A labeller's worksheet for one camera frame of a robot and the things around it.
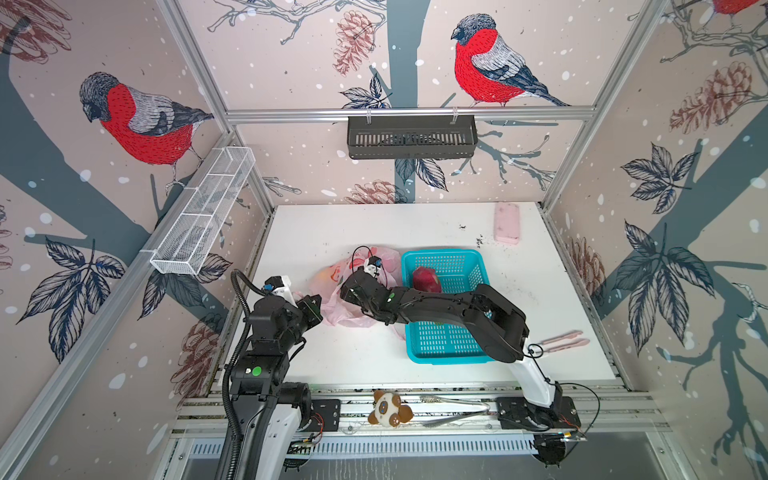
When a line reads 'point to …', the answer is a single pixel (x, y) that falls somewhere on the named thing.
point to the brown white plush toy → (388, 410)
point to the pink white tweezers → (566, 346)
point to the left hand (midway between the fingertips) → (320, 296)
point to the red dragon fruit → (425, 279)
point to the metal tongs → (449, 399)
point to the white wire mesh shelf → (202, 212)
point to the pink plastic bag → (325, 285)
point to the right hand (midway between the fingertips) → (342, 290)
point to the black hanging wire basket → (411, 136)
